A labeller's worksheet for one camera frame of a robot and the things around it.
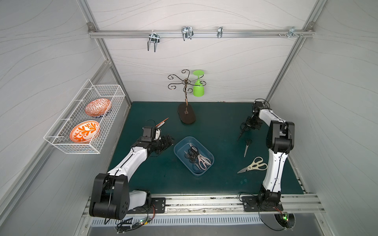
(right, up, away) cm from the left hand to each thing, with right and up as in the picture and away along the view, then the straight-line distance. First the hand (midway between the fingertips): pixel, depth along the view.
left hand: (172, 143), depth 86 cm
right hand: (+55, +10, +20) cm, 59 cm away
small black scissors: (+50, -1, +12) cm, 51 cm away
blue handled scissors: (+14, -15, 0) cm, 21 cm away
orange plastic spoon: (-11, +11, +21) cm, 26 cm away
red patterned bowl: (-35, +20, -13) cm, 43 cm away
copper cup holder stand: (+7, +18, +27) cm, 33 cm away
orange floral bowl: (-35, +9, -22) cm, 43 cm away
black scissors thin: (+49, +8, +18) cm, 53 cm away
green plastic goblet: (+16, +34, +14) cm, 40 cm away
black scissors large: (+12, -8, +5) cm, 15 cm away
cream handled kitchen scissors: (+51, -13, +1) cm, 53 cm away
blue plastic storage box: (+6, -4, +8) cm, 10 cm away
